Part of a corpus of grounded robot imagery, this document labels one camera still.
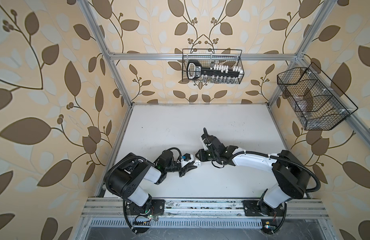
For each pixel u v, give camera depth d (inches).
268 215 26.4
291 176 17.4
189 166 30.4
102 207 30.2
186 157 28.4
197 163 32.2
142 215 28.4
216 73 33.0
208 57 35.8
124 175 18.5
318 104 28.8
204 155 30.1
